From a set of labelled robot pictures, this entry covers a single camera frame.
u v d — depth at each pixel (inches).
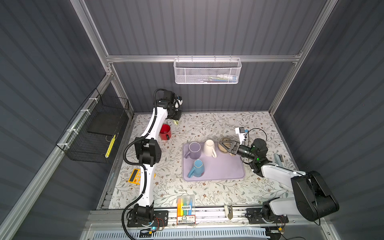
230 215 28.9
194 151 35.1
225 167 36.2
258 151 25.2
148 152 23.8
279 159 35.9
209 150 36.0
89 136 28.3
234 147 28.3
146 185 24.8
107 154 25.9
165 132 40.0
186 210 29.7
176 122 37.1
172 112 32.7
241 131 29.6
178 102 34.4
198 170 32.2
